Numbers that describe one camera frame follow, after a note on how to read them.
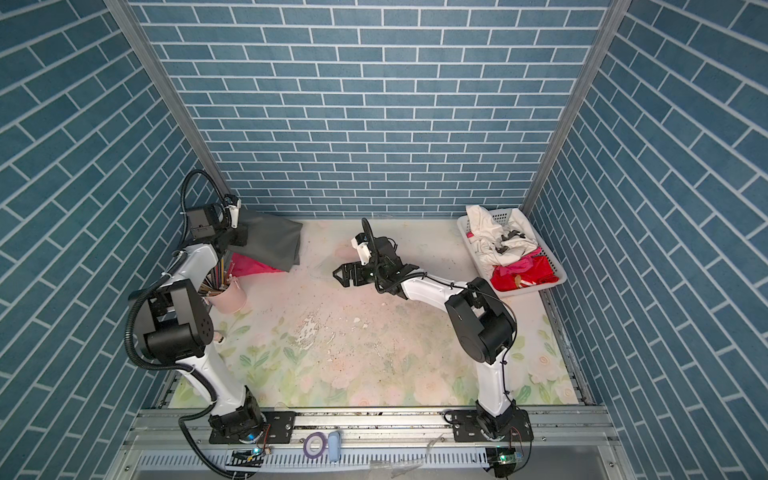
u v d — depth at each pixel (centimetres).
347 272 80
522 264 95
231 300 94
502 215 112
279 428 73
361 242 83
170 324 50
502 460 70
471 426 74
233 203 83
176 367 52
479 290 53
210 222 72
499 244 103
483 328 51
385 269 73
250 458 72
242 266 104
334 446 69
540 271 96
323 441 72
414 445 72
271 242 104
